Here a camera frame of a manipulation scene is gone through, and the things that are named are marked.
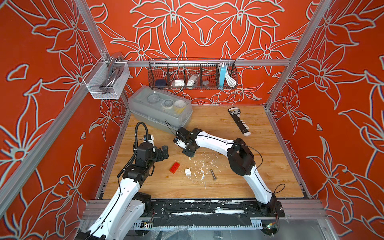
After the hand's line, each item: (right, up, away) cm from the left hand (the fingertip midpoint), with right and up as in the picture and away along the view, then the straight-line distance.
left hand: (159, 146), depth 81 cm
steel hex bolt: (+31, -18, +2) cm, 36 cm away
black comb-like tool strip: (+56, +10, +25) cm, 62 cm away
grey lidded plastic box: (-9, +25, +15) cm, 30 cm away
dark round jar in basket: (-3, +39, +15) cm, 42 cm away
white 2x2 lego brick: (+15, -15, +3) cm, 22 cm away
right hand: (+14, -5, +11) cm, 19 cm away
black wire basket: (+15, +47, +20) cm, 53 cm away
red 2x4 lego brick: (+7, -14, +4) cm, 16 cm away
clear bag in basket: (+18, +39, +9) cm, 44 cm away
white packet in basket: (+11, +37, +6) cm, 39 cm away
